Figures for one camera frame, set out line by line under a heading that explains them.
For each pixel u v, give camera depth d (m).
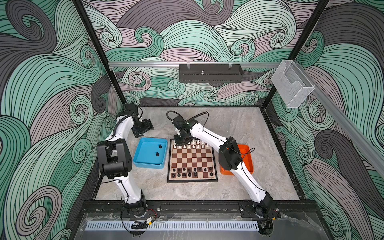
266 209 0.62
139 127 0.78
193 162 0.89
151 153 0.94
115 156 0.49
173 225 0.70
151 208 0.73
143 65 1.92
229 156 0.60
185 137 0.81
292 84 0.79
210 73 0.94
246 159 0.92
